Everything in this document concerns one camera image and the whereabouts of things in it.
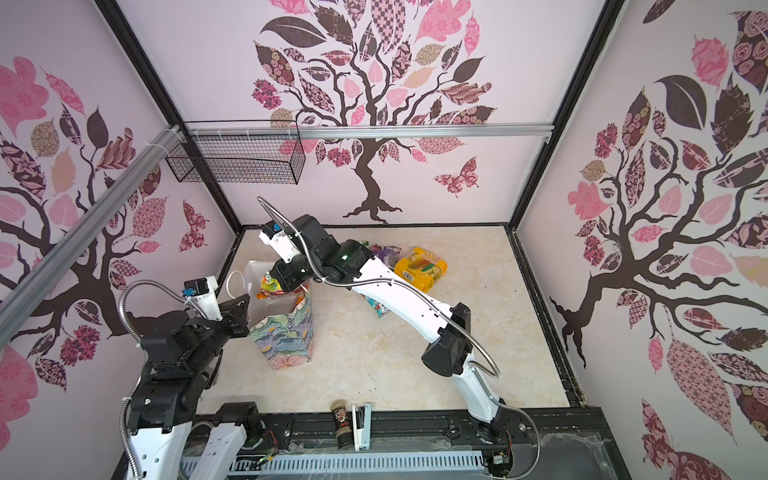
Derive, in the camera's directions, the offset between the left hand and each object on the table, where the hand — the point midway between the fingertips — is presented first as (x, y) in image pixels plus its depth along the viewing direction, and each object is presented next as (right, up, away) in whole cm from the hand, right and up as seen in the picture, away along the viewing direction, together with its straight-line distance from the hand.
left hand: (251, 302), depth 68 cm
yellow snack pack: (+43, +6, +33) cm, 55 cm away
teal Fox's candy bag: (+29, -6, +27) cm, 40 cm away
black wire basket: (-15, +45, +27) cm, 54 cm away
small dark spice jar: (+21, -33, +4) cm, 39 cm away
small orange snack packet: (+4, +3, +2) cm, 5 cm away
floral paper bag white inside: (+6, -5, +2) cm, 9 cm away
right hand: (+5, +8, 0) cm, 9 cm away
